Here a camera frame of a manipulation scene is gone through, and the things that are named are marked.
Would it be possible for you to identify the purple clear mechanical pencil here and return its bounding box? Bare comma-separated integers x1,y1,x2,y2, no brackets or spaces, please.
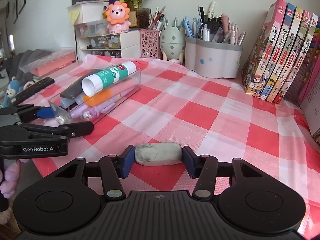
70,104,93,119

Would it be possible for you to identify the lilac printed pen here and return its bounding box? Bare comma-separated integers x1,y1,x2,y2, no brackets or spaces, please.
80,87,134,121

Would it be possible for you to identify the light blue marker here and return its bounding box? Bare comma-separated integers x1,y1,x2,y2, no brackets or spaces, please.
60,98,78,110

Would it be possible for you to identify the clear acrylic pen box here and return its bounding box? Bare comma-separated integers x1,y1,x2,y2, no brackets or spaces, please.
49,61,142,125

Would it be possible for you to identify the white eraser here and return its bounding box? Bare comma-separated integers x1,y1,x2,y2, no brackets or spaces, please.
135,142,182,166

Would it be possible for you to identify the green highlighter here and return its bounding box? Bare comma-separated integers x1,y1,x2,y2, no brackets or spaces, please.
74,92,85,105

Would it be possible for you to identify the pink orange highlighter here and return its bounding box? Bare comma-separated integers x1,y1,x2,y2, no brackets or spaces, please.
84,80,137,107

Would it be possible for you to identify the green white glue stick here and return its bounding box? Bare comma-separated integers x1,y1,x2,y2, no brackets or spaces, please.
81,61,137,97

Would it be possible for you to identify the left hand purple glove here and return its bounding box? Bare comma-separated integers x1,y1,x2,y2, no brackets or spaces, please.
1,159,28,212

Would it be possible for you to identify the black remote control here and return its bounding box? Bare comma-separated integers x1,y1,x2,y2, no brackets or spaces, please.
9,77,55,106

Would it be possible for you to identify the blue plush toy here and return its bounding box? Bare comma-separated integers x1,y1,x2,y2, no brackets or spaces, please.
1,76,23,108

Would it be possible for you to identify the pink box at desk edge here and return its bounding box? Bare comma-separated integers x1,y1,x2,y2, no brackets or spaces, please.
19,49,76,77

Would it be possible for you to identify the red white checkered cloth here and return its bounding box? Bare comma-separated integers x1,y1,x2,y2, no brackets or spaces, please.
34,59,319,239

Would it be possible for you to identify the white mini drawer unit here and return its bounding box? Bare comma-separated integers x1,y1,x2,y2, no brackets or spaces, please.
67,1,141,61

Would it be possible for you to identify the grey white flower pen holder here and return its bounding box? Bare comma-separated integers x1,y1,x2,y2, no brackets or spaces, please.
185,37,243,79

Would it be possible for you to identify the pink spine book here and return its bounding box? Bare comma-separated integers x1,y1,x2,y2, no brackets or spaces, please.
241,0,287,95

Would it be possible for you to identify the pink perforated pen holder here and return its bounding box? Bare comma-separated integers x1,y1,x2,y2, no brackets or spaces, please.
139,29,162,59

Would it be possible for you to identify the green egg pen holder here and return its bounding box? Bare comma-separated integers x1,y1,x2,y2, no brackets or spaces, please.
160,25,185,64

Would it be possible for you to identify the pink lion toy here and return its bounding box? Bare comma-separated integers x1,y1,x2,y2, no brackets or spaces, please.
106,1,131,34

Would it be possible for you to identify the red striped spine book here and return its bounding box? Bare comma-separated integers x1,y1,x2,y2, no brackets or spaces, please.
261,7,311,102

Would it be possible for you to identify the black magnifying glass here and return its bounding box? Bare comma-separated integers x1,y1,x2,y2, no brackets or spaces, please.
198,21,224,43

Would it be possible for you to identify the blue spine book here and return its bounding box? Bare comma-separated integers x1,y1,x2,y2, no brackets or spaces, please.
253,3,295,98

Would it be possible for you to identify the pink abacus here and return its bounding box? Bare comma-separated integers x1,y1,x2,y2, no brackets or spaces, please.
285,20,319,104

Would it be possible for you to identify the cream spine book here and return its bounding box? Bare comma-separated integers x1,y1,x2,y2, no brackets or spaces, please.
259,6,303,100

